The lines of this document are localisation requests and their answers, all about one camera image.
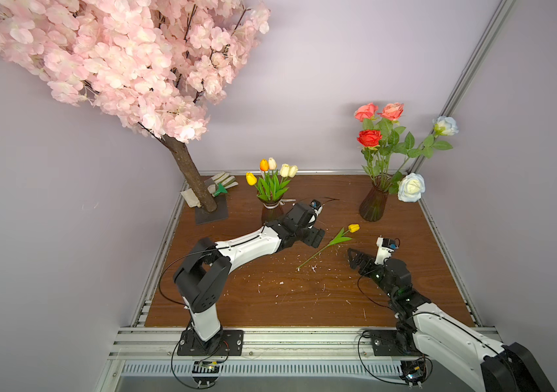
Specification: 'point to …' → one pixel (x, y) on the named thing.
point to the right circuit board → (414, 371)
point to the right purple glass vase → (373, 204)
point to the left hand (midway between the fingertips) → (318, 228)
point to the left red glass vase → (272, 211)
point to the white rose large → (411, 188)
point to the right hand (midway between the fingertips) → (358, 249)
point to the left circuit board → (206, 372)
